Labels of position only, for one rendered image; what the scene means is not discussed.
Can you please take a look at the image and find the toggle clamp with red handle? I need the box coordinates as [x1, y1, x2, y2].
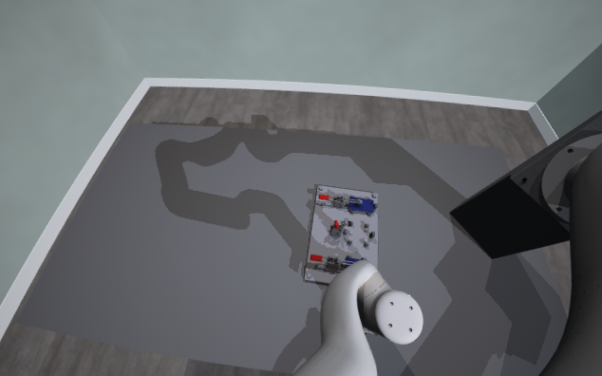
[319, 195, 362, 208]
[310, 254, 351, 270]

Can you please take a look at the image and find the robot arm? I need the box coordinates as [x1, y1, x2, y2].
[292, 134, 602, 376]

